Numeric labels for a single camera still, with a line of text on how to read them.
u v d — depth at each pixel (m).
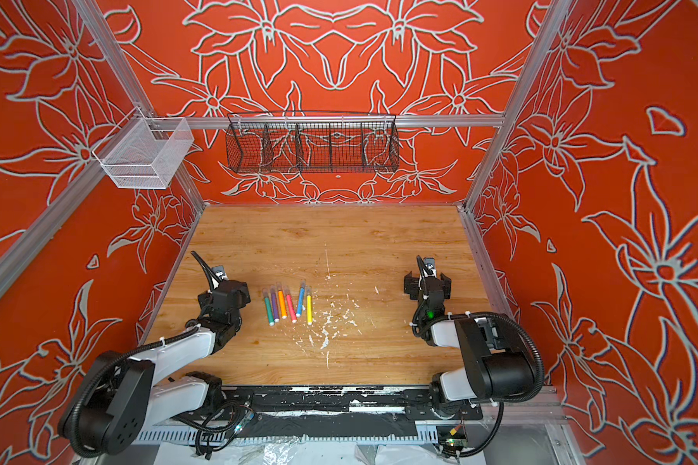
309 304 0.91
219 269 0.76
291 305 0.90
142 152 0.91
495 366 0.43
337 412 0.73
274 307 0.90
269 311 0.89
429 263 0.77
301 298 0.92
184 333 0.56
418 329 0.71
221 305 0.68
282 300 0.92
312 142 0.99
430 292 0.68
